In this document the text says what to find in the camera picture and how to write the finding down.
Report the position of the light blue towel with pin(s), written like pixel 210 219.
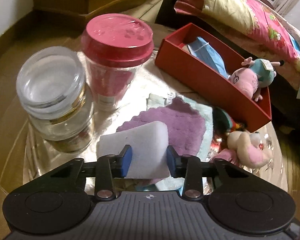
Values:
pixel 155 101

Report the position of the pink pig plush toy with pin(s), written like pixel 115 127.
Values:
pixel 253 76

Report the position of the white sponge block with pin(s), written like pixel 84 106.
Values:
pixel 148 142

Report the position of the pink floral quilt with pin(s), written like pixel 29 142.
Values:
pixel 253 26

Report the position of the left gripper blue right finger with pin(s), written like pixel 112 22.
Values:
pixel 171 157

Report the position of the red cardboard box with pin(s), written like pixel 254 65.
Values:
pixel 214 88

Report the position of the glass jar with gold label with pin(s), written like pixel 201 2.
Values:
pixel 52 88

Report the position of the blue face mask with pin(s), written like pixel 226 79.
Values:
pixel 203 51

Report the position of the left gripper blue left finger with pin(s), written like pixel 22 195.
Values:
pixel 125 159

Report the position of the cream teddy bear pink dress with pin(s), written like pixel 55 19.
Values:
pixel 247 149

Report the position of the red lidded plastic cup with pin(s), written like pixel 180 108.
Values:
pixel 115 47

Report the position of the colourful striped plush toy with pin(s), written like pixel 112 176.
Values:
pixel 224 123

